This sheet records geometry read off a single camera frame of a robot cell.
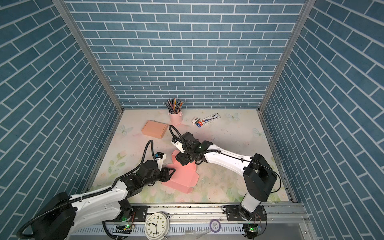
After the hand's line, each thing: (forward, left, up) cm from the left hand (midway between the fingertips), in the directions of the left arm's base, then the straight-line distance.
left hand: (173, 171), depth 83 cm
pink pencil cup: (+39, +2, 0) cm, 39 cm away
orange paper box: (+33, +17, -3) cm, 37 cm away
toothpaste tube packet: (+41, -21, -3) cm, 46 cm away
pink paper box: (-2, -6, -5) cm, 8 cm away
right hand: (+8, -3, +6) cm, 10 cm away
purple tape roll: (-25, -21, -5) cm, 33 cm away
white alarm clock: (-25, +6, -2) cm, 26 cm away
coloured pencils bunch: (+47, +3, +6) cm, 47 cm away
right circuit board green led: (-27, -40, -5) cm, 48 cm away
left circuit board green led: (-25, +23, -8) cm, 35 cm away
